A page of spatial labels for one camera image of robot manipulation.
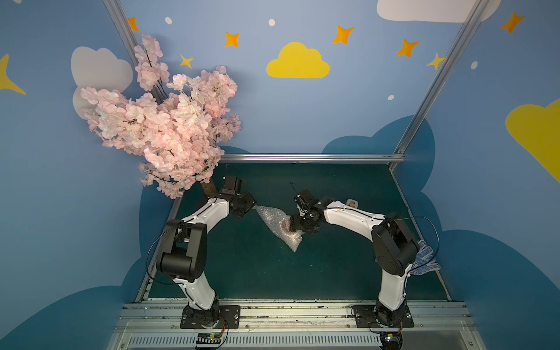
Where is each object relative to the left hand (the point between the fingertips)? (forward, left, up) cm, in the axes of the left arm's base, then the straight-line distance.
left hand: (255, 201), depth 96 cm
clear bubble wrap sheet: (-10, -11, -1) cm, 15 cm away
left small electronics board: (-50, +12, -11) cm, 52 cm away
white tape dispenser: (+4, -45, -4) cm, 46 cm away
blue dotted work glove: (-22, -72, -9) cm, 76 cm away
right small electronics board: (-49, -51, -11) cm, 71 cm away
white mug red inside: (-11, -14, 0) cm, 17 cm away
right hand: (-10, -20, -4) cm, 22 cm away
